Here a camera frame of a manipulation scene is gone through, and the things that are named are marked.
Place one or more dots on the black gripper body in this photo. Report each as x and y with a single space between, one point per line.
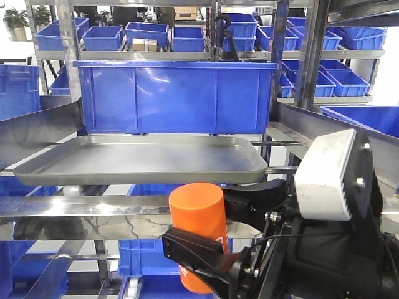
311 264

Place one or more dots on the small blue plastic bin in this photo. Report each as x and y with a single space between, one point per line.
60 85

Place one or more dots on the potted plant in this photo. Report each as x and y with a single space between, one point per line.
42 15
15 18

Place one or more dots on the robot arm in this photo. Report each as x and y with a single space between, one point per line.
389 274

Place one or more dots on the row of blue bins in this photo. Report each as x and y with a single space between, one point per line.
349 82
103 39

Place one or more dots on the person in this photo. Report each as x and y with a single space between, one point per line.
124 15
165 17

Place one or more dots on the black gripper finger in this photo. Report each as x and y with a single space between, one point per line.
193 246
258 196

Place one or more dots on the large blue plastic bin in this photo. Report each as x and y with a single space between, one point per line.
187 99

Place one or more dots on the orange cylinder capacitor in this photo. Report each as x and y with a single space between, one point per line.
196 205

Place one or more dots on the cardboard box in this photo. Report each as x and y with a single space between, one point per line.
145 45
185 13

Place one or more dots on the grey metal tray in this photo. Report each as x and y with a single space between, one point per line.
140 159

